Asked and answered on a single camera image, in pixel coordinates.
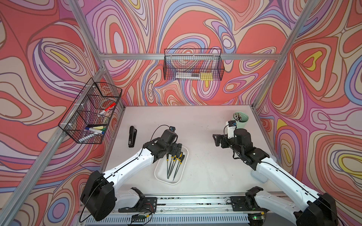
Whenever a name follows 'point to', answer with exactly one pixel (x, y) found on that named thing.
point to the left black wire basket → (86, 119)
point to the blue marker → (95, 130)
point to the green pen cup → (241, 119)
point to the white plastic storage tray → (160, 171)
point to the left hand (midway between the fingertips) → (175, 145)
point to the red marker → (108, 108)
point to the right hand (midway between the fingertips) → (221, 138)
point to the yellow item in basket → (206, 76)
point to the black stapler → (132, 135)
